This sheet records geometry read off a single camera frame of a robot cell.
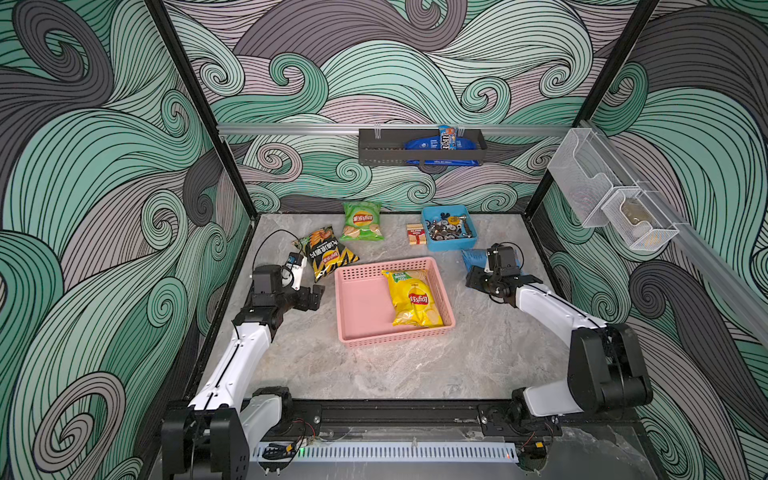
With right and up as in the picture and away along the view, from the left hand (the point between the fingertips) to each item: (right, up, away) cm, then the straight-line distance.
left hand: (306, 281), depth 84 cm
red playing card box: (+36, +14, +29) cm, 48 cm away
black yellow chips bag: (+3, +7, +17) cm, 18 cm away
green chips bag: (+14, +19, +26) cm, 35 cm away
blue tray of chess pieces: (+49, +16, +31) cm, 60 cm away
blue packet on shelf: (+39, +42, +8) cm, 58 cm away
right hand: (+53, 0, +8) cm, 53 cm away
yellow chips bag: (+31, -6, +4) cm, 32 cm away
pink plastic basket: (+16, -10, +12) cm, 22 cm away
